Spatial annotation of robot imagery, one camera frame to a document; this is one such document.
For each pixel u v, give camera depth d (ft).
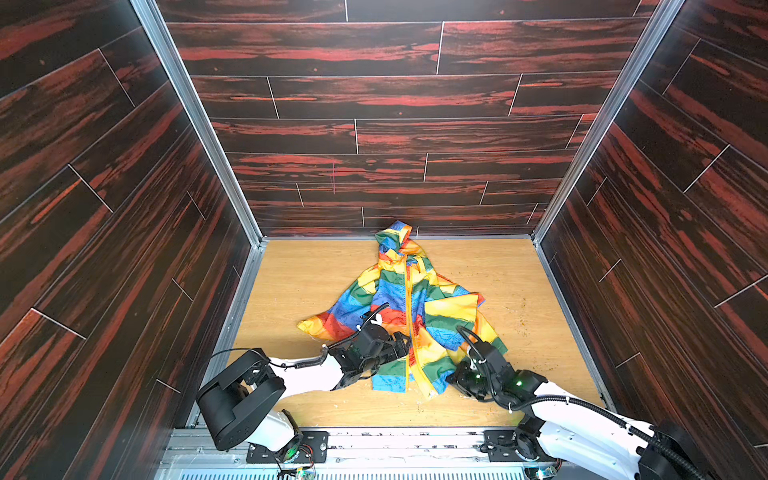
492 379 2.10
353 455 2.41
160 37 2.26
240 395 1.57
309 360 1.83
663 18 2.18
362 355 2.17
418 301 3.23
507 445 2.42
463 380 2.41
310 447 2.40
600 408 1.62
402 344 2.52
